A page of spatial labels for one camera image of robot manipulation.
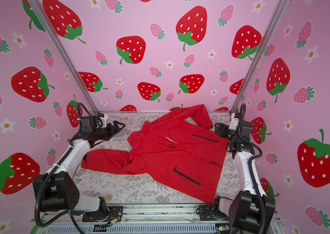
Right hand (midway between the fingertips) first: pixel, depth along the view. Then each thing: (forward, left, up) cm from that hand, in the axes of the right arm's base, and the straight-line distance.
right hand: (217, 125), depth 81 cm
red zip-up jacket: (-7, +21, -21) cm, 30 cm away
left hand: (-3, +56, -4) cm, 56 cm away
